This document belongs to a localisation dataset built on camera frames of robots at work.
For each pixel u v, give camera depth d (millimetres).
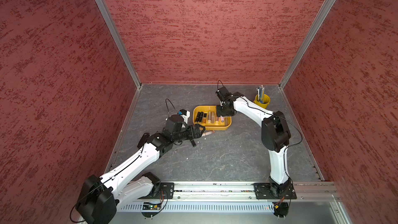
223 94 775
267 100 1006
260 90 957
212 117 1002
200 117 1002
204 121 984
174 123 588
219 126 974
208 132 937
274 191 645
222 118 999
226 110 809
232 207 775
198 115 1004
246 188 763
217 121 995
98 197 383
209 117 1001
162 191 737
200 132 721
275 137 536
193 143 895
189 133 685
